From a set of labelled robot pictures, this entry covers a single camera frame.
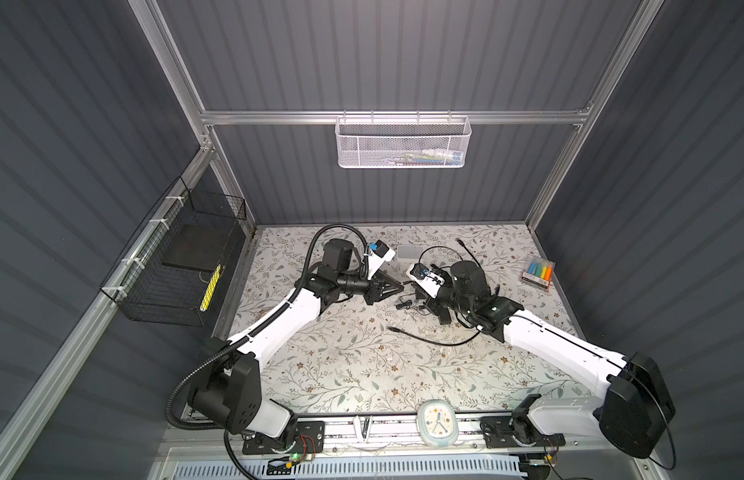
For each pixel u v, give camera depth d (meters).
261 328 0.48
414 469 0.77
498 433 0.73
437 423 0.73
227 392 0.42
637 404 0.40
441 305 0.71
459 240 1.16
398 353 0.87
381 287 0.69
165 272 0.71
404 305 0.90
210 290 0.70
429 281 0.67
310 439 0.72
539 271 1.05
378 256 0.68
